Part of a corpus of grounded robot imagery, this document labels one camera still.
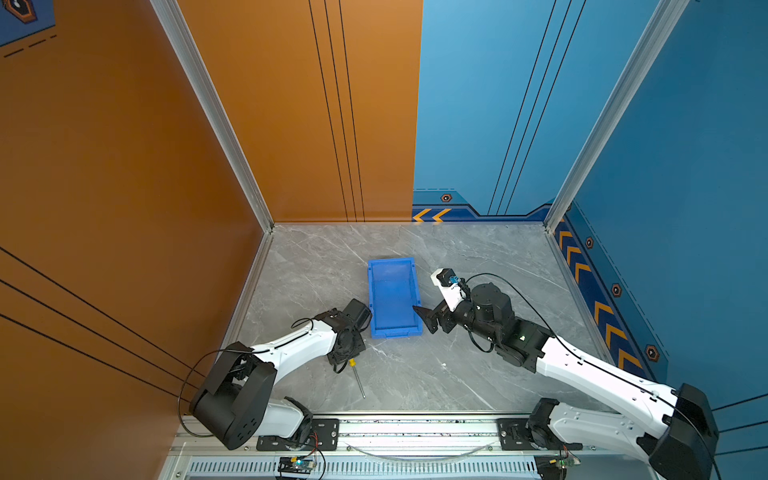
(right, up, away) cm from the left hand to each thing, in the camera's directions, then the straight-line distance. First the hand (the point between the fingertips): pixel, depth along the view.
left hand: (356, 348), depth 88 cm
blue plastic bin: (+11, +14, +13) cm, 22 cm away
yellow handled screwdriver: (0, -3, -4) cm, 5 cm away
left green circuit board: (-12, -22, -17) cm, 30 cm away
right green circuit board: (+51, -21, -18) cm, 58 cm away
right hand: (+19, +18, -14) cm, 30 cm away
